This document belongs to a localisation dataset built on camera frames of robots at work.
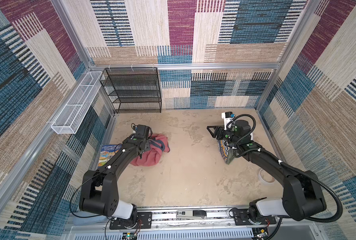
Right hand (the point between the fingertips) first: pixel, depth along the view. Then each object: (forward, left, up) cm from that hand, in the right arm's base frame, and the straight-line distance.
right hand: (210, 128), depth 84 cm
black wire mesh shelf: (+38, +49, -1) cm, 63 cm away
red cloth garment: (-8, +34, -15) cm, 38 cm away
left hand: (-2, +40, -9) cm, 41 cm away
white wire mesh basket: (-2, +68, +14) cm, 70 cm away
